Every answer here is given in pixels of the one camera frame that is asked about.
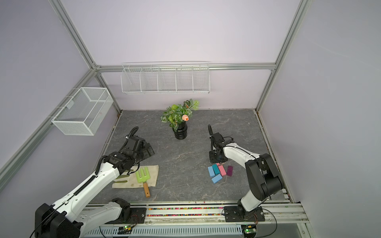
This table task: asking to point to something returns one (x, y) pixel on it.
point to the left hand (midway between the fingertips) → (145, 152)
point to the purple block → (229, 170)
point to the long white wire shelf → (165, 77)
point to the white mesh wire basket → (83, 114)
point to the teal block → (216, 169)
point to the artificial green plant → (175, 114)
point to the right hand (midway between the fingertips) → (215, 158)
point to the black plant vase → (181, 132)
